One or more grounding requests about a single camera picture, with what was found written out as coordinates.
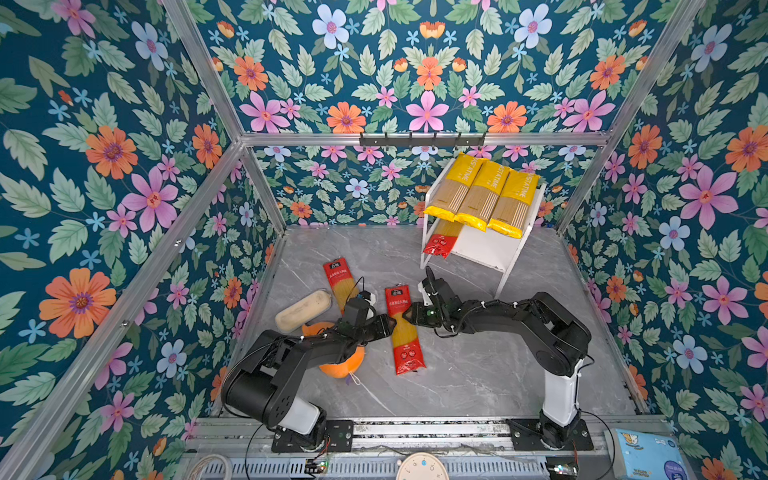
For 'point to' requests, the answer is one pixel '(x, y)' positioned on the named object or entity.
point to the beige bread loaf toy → (303, 310)
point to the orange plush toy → (344, 367)
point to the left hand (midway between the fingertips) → (396, 318)
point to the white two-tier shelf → (490, 249)
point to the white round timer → (423, 466)
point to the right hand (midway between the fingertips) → (406, 313)
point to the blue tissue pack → (649, 455)
